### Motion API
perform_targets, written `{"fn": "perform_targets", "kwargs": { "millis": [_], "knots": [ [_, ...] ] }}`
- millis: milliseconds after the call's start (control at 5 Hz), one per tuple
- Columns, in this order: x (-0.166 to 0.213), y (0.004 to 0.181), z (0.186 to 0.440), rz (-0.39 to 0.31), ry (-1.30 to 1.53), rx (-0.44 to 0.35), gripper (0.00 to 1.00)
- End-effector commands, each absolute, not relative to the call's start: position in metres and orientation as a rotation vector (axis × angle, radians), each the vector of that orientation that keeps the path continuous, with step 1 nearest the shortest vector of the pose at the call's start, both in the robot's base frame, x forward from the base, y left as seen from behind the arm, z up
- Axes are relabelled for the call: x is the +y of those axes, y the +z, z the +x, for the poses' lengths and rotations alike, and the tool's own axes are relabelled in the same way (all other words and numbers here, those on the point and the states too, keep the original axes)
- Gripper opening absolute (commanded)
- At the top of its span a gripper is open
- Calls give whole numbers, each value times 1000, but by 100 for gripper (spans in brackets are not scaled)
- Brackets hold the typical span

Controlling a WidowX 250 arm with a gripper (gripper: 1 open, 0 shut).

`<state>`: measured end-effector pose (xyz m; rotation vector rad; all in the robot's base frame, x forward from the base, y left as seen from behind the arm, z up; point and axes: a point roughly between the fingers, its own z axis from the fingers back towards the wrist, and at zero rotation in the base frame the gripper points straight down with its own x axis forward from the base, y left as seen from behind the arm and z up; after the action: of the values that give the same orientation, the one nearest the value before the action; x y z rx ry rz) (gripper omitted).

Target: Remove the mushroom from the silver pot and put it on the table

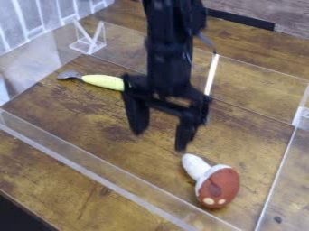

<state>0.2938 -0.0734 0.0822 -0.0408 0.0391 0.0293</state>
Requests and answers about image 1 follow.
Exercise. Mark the clear acrylic enclosure wall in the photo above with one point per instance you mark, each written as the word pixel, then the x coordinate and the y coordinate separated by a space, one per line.
pixel 89 176

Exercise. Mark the black strip on back table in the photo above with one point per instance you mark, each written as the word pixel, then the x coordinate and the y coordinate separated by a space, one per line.
pixel 243 19

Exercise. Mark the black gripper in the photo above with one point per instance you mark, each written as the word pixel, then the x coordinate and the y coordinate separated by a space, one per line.
pixel 189 105

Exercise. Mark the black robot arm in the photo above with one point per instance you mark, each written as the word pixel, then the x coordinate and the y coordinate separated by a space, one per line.
pixel 165 89

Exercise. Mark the red and white toy mushroom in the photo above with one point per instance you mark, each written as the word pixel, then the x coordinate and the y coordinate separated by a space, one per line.
pixel 217 182

